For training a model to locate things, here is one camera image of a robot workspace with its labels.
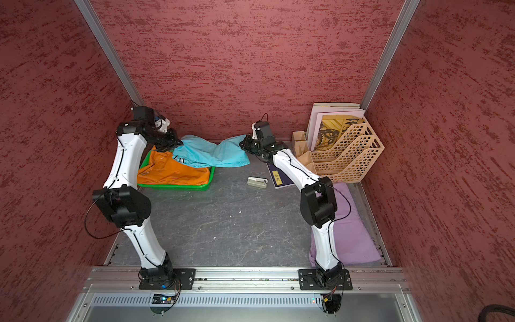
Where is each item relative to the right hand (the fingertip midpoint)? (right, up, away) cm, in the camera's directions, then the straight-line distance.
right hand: (239, 146), depth 89 cm
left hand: (-25, 0, -4) cm, 26 cm away
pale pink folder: (+37, +16, +6) cm, 41 cm away
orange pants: (-40, -11, +8) cm, 43 cm away
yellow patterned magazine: (+45, +10, +8) cm, 47 cm away
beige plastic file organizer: (+54, -6, +11) cm, 56 cm away
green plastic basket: (-30, -19, +2) cm, 36 cm away
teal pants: (-17, -3, -4) cm, 17 cm away
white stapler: (+7, -18, +11) cm, 22 cm away
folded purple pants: (+49, -42, -7) cm, 65 cm away
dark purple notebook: (+19, -17, +14) cm, 29 cm away
